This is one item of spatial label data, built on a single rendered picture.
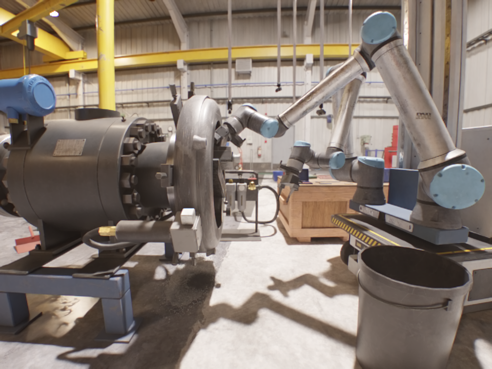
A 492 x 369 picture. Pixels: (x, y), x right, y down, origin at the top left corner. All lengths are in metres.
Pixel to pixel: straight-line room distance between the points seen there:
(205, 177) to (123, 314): 0.62
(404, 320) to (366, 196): 0.85
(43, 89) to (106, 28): 4.01
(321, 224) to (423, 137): 1.22
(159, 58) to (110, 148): 12.36
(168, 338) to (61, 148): 0.87
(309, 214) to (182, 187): 1.31
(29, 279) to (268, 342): 0.95
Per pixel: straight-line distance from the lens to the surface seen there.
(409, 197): 1.45
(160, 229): 0.83
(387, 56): 1.02
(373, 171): 1.50
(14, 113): 1.33
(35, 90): 1.27
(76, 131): 1.22
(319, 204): 1.95
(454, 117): 1.37
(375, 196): 1.51
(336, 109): 1.60
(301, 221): 1.93
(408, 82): 0.99
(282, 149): 11.78
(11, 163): 1.32
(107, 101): 4.83
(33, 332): 1.35
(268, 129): 1.08
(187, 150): 0.84
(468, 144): 1.49
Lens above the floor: 0.70
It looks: 7 degrees down
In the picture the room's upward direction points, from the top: straight up
